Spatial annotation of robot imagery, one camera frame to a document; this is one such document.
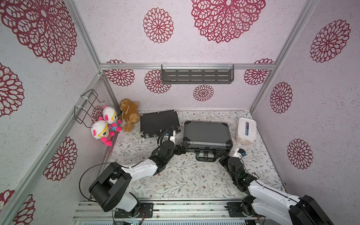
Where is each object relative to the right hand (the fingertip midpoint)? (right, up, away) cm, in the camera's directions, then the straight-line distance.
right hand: (218, 151), depth 86 cm
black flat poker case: (-42, +17, +21) cm, 50 cm away
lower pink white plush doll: (-72, +13, -2) cm, 73 cm away
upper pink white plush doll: (-71, +22, +8) cm, 75 cm away
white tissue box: (+23, +12, +14) cm, 30 cm away
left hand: (-24, +6, +2) cm, 24 cm away
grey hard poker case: (-7, +7, +5) cm, 11 cm away
